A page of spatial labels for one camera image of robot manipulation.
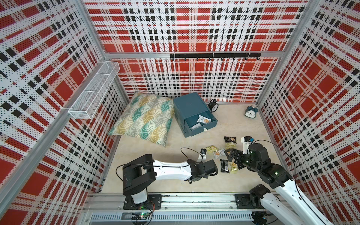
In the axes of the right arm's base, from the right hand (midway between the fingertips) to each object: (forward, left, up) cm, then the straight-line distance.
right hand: (232, 153), depth 76 cm
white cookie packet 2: (+22, +15, +2) cm, 27 cm away
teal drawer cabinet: (+21, +22, +8) cm, 31 cm away
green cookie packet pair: (+12, -4, -13) cm, 18 cm away
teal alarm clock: (+38, -25, -10) cm, 47 cm away
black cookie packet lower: (-3, +2, -14) cm, 15 cm away
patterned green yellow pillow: (+26, +52, +1) cm, 59 cm away
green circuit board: (-27, +48, -13) cm, 57 cm away
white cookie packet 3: (+17, +20, +1) cm, 26 cm away
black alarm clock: (+44, +4, -9) cm, 45 cm away
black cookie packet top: (+16, -5, -13) cm, 21 cm away
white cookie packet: (+6, +5, -14) cm, 16 cm away
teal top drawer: (+20, +16, +1) cm, 26 cm away
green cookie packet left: (+8, +10, -12) cm, 18 cm away
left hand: (-4, +15, -12) cm, 20 cm away
